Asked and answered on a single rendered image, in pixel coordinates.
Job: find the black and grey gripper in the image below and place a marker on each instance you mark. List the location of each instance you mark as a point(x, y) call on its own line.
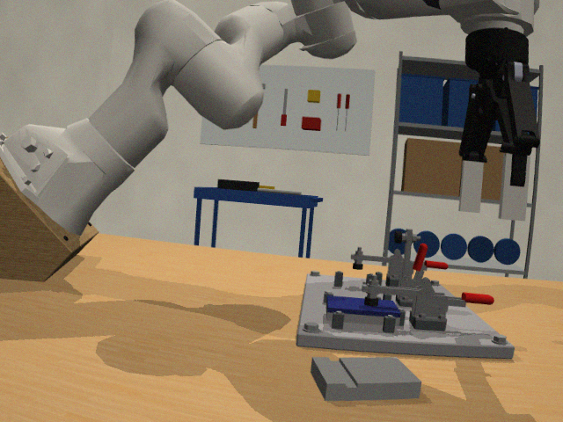
point(486, 51)

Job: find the blue rectangular plate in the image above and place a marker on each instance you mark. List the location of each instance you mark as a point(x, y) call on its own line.
point(356, 312)

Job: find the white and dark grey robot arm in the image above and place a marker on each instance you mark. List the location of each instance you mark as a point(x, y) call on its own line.
point(217, 72)

